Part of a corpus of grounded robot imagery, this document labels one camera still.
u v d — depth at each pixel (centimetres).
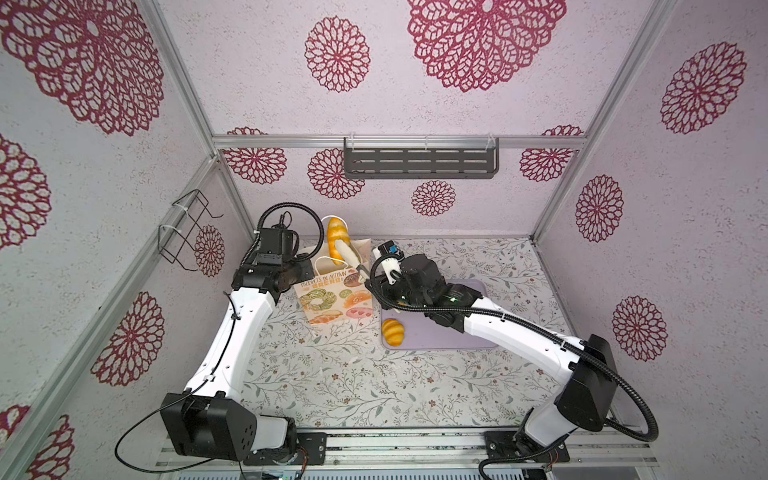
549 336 46
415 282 58
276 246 57
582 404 47
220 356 43
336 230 78
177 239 75
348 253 75
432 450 75
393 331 91
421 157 92
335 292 84
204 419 38
